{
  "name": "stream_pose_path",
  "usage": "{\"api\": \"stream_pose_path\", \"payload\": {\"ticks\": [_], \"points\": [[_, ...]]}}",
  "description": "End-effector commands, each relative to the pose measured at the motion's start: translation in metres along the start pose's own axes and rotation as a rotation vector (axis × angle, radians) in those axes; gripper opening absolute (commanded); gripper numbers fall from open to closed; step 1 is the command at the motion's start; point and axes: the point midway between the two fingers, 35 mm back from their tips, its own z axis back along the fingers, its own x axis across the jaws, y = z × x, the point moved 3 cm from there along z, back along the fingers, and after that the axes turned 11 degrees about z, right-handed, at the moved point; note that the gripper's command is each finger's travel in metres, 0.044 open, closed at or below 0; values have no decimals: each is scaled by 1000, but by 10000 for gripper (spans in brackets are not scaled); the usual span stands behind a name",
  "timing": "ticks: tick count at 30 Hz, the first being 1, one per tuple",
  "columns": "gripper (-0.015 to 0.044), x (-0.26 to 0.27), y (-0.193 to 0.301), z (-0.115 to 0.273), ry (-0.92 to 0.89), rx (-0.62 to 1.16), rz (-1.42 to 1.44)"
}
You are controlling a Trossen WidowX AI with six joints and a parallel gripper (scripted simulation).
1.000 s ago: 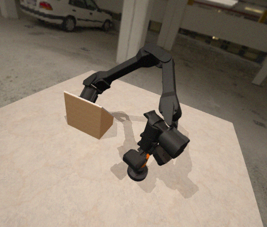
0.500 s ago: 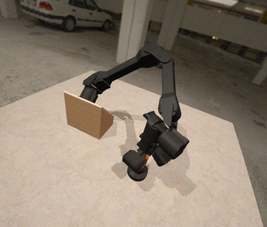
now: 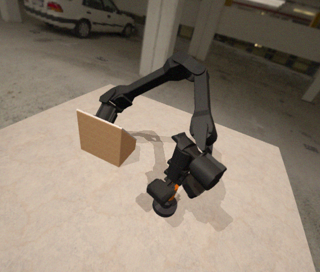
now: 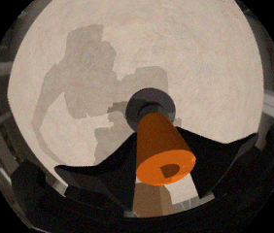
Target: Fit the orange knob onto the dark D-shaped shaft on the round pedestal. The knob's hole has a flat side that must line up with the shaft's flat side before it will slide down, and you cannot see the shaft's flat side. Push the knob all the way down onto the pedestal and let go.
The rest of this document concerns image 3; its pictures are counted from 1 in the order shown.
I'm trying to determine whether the dark grey round pedestal with shaft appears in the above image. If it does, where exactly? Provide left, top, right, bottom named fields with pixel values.
left=152, top=197, right=178, bottom=218

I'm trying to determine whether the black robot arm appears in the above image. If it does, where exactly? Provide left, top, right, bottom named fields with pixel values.
left=93, top=51, right=227, bottom=199

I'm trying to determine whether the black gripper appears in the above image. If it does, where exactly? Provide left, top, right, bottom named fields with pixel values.
left=146, top=158, right=190, bottom=205

